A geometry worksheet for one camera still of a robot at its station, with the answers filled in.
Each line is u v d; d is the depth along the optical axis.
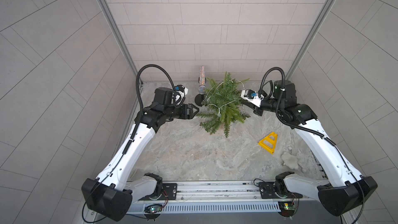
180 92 0.63
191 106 0.63
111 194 0.35
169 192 0.70
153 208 0.65
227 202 0.69
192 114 0.63
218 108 0.71
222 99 0.73
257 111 0.60
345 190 0.36
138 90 0.50
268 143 0.87
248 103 0.60
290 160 0.79
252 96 0.56
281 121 0.51
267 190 0.71
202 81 0.87
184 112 0.61
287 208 0.68
